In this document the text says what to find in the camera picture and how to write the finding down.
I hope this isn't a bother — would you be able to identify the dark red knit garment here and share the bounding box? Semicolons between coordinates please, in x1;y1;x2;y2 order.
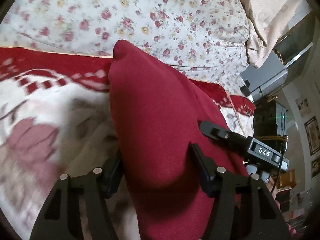
108;40;246;239

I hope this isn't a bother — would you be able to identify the grey metal appliance box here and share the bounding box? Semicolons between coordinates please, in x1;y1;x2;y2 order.
241;11;316;101

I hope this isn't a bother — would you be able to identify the red white floral plush blanket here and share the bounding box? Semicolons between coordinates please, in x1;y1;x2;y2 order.
0;45;257;240

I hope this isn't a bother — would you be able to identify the white floral quilt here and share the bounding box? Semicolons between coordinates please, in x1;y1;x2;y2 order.
1;0;249;95

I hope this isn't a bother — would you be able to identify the beige curtain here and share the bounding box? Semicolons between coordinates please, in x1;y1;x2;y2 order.
233;0;311;68

